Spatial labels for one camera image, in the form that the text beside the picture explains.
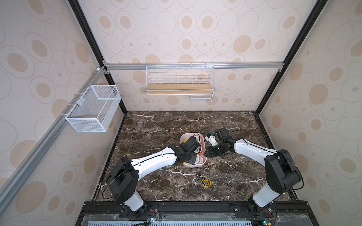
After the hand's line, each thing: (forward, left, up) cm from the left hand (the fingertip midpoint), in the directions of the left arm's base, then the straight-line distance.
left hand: (194, 157), depth 83 cm
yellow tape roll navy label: (-11, -7, -10) cm, 17 cm away
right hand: (+3, -7, -5) cm, 9 cm away
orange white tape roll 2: (-2, -3, 0) cm, 3 cm away
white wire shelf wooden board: (+50, -3, +18) cm, 53 cm away
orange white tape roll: (+19, -3, -7) cm, 20 cm away
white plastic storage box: (+17, +5, -4) cm, 19 cm away
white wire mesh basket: (+38, +76, -1) cm, 85 cm away
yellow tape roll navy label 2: (+16, +17, -10) cm, 25 cm away
